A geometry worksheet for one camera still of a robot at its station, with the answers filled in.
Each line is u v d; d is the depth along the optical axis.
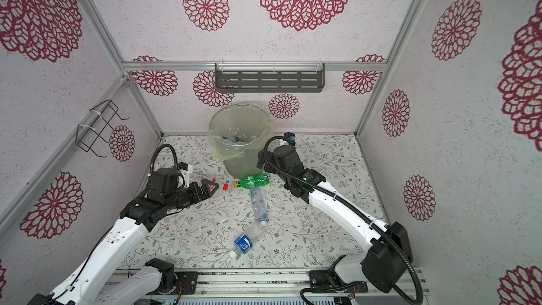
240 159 0.85
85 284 0.40
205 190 0.67
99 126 0.80
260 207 0.92
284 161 0.57
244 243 0.78
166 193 0.58
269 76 0.93
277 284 0.75
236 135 0.97
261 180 0.97
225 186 1.00
